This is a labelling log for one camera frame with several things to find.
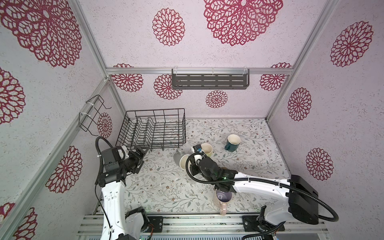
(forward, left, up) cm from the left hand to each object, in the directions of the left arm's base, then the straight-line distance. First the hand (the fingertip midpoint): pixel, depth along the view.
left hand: (147, 156), depth 76 cm
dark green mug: (+15, -49, -11) cm, 53 cm away
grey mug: (-4, -17, +3) cm, 18 cm away
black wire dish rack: (+35, -3, -19) cm, 40 cm away
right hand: (0, -21, 0) cm, 21 cm away
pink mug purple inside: (-16, -40, -19) cm, 47 cm away
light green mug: (+13, -33, -13) cm, 38 cm away
